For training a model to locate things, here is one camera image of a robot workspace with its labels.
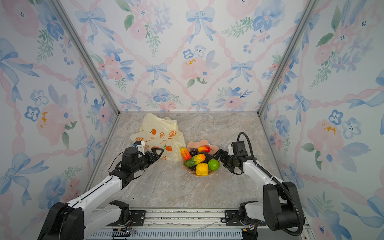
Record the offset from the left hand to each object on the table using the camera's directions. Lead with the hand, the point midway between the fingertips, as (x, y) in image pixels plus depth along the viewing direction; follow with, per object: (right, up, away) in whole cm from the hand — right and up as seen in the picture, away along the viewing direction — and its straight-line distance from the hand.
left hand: (160, 152), depth 83 cm
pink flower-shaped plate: (+31, -1, +10) cm, 33 cm away
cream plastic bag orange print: (-5, +11, +9) cm, 15 cm away
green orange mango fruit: (+19, -4, -2) cm, 20 cm away
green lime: (+29, -7, -2) cm, 30 cm away
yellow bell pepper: (+23, -9, -3) cm, 25 cm away
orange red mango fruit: (+14, -2, +4) cm, 15 cm away
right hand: (+33, -5, +5) cm, 34 cm away
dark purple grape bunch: (+19, -1, +8) cm, 20 cm away
